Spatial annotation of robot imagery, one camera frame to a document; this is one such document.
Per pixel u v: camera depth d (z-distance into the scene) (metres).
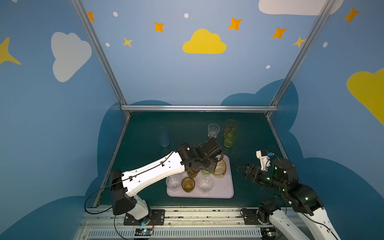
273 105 1.17
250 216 0.75
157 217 0.75
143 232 0.71
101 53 0.84
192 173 0.88
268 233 0.71
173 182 0.86
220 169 0.72
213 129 1.08
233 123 1.03
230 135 1.01
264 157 0.62
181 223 0.73
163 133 1.01
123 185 0.40
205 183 0.84
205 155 0.51
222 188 0.84
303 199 0.45
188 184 0.84
